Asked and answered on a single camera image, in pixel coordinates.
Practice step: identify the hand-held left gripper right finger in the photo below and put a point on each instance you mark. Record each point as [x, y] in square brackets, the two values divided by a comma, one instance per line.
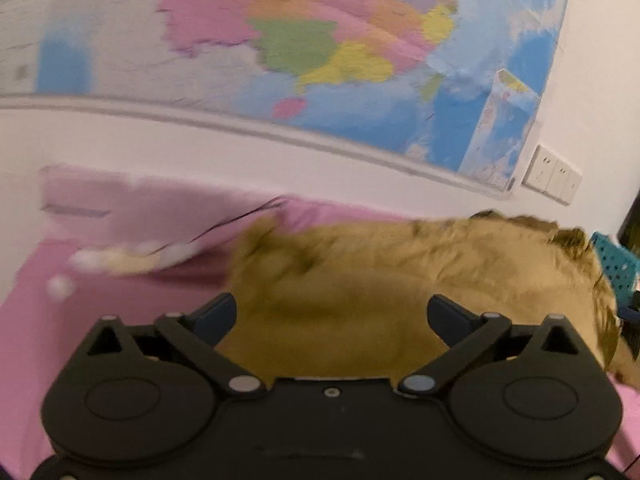
[447, 317]

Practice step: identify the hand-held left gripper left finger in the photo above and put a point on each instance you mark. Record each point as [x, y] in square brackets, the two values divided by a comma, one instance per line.
[215, 317]

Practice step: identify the tan puffer jacket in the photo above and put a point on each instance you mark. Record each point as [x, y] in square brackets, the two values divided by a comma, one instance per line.
[375, 285]

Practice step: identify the pink bed sheet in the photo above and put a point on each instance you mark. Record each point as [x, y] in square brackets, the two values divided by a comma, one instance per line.
[150, 305]

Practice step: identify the black thread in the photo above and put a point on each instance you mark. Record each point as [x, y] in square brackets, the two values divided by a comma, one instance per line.
[235, 218]

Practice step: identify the pale pink pillow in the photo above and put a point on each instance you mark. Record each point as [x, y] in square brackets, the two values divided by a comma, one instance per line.
[150, 200]

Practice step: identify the blue perforated plastic basket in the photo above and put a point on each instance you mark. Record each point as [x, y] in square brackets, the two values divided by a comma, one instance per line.
[617, 265]

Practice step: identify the white wall socket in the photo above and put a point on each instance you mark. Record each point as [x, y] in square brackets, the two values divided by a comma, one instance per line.
[571, 187]
[539, 170]
[557, 178]

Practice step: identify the colourful wall map poster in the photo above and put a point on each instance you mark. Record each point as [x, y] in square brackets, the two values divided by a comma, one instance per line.
[325, 35]

